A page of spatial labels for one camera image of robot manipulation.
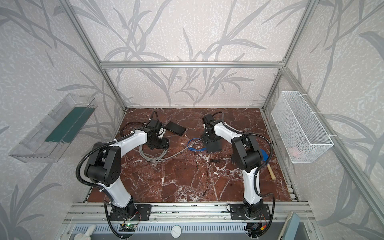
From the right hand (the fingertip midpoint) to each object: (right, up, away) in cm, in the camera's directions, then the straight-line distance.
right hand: (210, 135), depth 100 cm
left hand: (-29, -3, -5) cm, 30 cm away
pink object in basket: (+39, -5, -29) cm, 49 cm away
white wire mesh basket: (+35, +2, -41) cm, 54 cm away
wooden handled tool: (+34, -20, -15) cm, 42 cm away
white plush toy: (-58, -42, -35) cm, 79 cm away
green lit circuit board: (-42, -42, -29) cm, 66 cm away
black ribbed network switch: (-25, +4, +5) cm, 26 cm away
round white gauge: (-18, -42, -31) cm, 56 cm away
